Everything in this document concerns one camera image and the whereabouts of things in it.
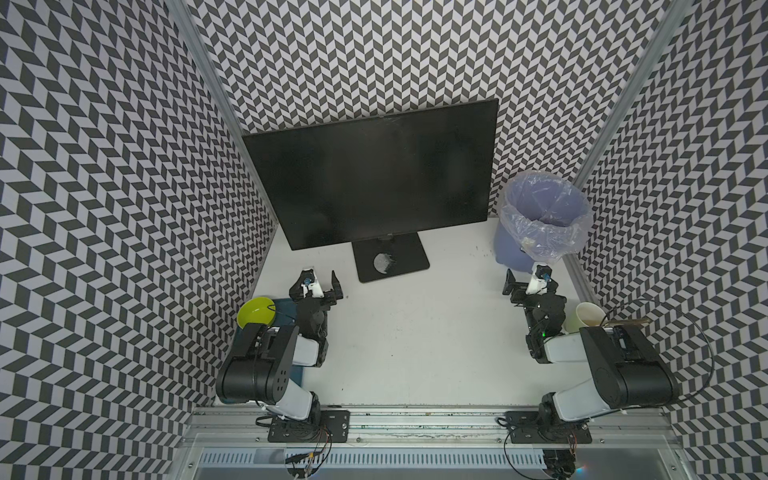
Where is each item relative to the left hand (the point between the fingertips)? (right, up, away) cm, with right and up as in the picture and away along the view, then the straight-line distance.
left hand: (317, 275), depth 90 cm
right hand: (+63, 0, 0) cm, 63 cm away
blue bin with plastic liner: (+73, +18, +9) cm, 76 cm away
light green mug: (+84, -13, +4) cm, 85 cm away
